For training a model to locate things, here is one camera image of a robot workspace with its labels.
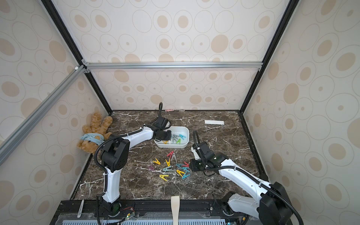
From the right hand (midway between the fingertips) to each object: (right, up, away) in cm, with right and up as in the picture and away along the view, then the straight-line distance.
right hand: (194, 165), depth 81 cm
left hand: (-13, +16, +17) cm, 27 cm away
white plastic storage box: (-9, +13, +22) cm, 27 cm away
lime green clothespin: (-10, +12, +19) cm, 24 cm away
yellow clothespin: (-19, -8, +3) cm, 21 cm away
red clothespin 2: (-4, -2, +8) cm, 9 cm away
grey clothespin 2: (-13, +3, +13) cm, 19 cm away
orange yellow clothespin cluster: (-9, -6, +5) cm, 12 cm away
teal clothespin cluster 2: (-6, -8, +4) cm, 10 cm away
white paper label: (+19, +25, +32) cm, 45 cm away
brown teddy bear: (-66, +16, +11) cm, 69 cm away
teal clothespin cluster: (-5, -5, +6) cm, 9 cm away
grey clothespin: (-13, +14, +21) cm, 29 cm away
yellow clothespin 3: (-16, -2, +8) cm, 18 cm away
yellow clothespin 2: (-23, -1, +8) cm, 24 cm away
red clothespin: (-16, +3, +13) cm, 21 cm away
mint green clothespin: (-16, -4, +6) cm, 18 cm away
